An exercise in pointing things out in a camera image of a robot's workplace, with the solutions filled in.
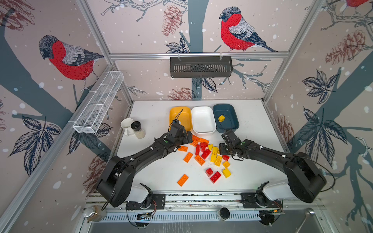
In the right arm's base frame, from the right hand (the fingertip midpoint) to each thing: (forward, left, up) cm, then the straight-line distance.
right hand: (221, 150), depth 90 cm
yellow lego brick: (+25, -2, 0) cm, 25 cm away
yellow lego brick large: (-5, +3, -2) cm, 6 cm away
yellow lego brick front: (-13, -2, -1) cm, 14 cm away
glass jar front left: (-36, +60, +8) cm, 71 cm away
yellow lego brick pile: (0, +4, -1) cm, 4 cm away
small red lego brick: (-14, +8, +1) cm, 16 cm away
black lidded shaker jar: (+10, +55, +10) cm, 57 cm away
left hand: (+4, +22, +10) cm, 24 cm away
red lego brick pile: (-2, +10, -1) cm, 10 cm away
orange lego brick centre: (-6, +14, -2) cm, 15 cm away
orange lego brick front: (-18, +23, -1) cm, 30 cm away
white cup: (+12, +63, +10) cm, 65 cm away
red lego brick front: (-16, +5, -3) cm, 17 cm away
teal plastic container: (+24, -10, -2) cm, 26 cm away
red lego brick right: (-4, -2, -1) cm, 5 cm away
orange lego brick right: (+8, +12, -2) cm, 14 cm away
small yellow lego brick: (-8, -2, -2) cm, 9 cm away
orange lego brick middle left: (-5, +21, -2) cm, 22 cm away
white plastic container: (+24, +12, 0) cm, 27 cm away
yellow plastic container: (+29, +27, +1) cm, 39 cm away
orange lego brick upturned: (+7, +17, -1) cm, 18 cm away
